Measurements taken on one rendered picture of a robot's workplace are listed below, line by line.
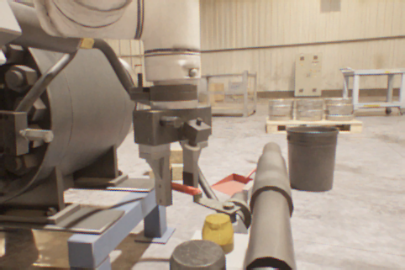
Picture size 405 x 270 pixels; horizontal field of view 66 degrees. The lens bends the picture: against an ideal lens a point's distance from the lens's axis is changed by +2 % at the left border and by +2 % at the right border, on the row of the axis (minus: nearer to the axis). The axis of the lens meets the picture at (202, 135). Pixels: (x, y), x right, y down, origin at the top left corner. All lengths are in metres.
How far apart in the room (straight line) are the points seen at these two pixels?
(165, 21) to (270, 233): 0.35
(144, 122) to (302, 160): 1.57
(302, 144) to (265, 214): 1.73
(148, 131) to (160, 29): 0.14
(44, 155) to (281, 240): 0.83
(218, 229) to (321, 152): 1.61
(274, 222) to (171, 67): 0.31
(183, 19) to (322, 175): 1.63
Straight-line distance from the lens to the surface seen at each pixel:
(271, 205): 0.20
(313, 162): 1.94
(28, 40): 0.67
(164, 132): 0.45
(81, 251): 0.94
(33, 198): 1.11
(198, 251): 0.28
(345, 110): 4.66
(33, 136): 0.63
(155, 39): 0.46
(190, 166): 0.52
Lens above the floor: 0.64
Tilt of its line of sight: 9 degrees down
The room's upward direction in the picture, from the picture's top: 2 degrees counter-clockwise
